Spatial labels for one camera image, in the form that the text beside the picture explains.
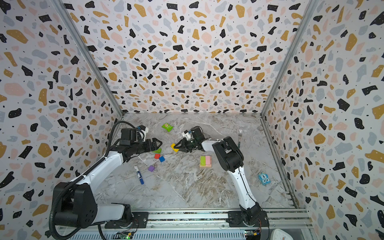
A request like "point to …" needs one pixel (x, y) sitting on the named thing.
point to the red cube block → (157, 156)
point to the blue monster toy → (264, 178)
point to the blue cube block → (162, 159)
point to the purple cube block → (151, 168)
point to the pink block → (208, 160)
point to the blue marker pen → (138, 174)
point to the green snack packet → (167, 126)
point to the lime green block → (203, 160)
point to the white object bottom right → (278, 234)
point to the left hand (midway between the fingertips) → (156, 141)
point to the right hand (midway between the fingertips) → (173, 145)
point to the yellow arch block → (172, 147)
